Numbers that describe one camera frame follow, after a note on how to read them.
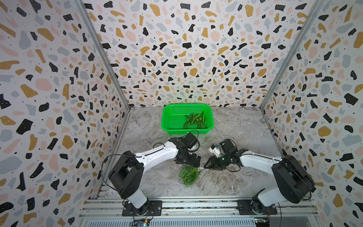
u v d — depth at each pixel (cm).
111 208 75
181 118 117
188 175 82
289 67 95
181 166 86
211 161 79
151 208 73
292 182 44
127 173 44
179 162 78
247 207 74
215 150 84
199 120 110
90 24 75
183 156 70
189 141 68
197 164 73
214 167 77
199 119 110
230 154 72
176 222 70
